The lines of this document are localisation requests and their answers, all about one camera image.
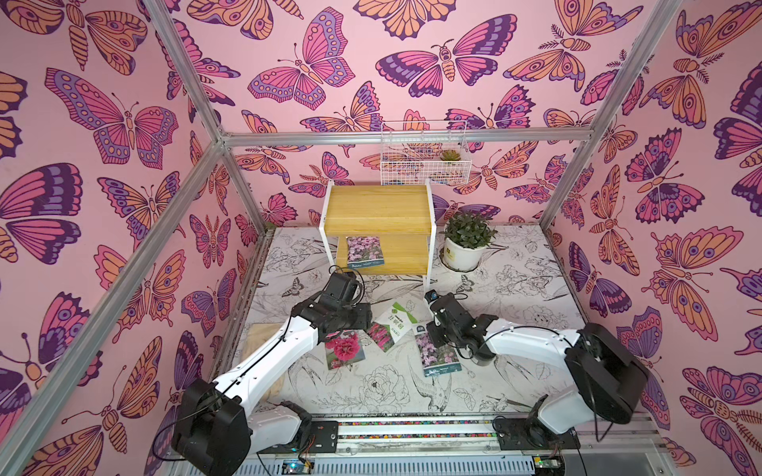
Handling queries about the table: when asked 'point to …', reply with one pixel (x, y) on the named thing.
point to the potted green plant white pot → (466, 236)
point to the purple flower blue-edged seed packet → (364, 252)
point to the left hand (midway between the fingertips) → (366, 312)
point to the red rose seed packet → (343, 347)
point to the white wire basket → (413, 151)
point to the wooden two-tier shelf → (402, 214)
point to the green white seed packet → (390, 326)
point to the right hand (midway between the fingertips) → (433, 324)
